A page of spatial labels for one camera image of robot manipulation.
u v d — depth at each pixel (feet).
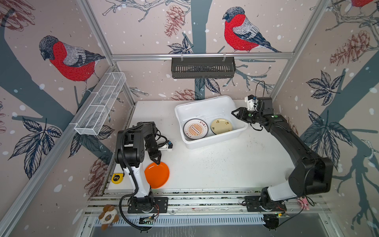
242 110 2.39
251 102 2.50
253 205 2.38
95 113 2.43
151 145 2.64
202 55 3.03
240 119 2.49
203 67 3.42
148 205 2.20
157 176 2.73
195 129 3.33
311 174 1.37
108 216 2.24
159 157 2.79
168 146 2.81
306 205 2.34
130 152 1.72
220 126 3.43
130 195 2.07
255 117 2.29
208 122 3.50
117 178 2.66
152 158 2.67
